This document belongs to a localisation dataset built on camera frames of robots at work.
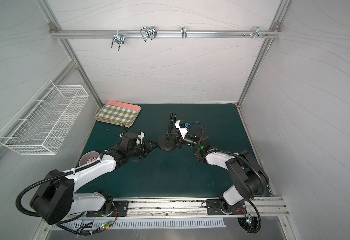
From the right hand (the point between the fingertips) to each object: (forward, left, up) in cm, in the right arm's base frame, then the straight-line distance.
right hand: (167, 132), depth 79 cm
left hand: (-5, +6, -8) cm, 11 cm away
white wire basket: (-6, +58, +12) cm, 59 cm away
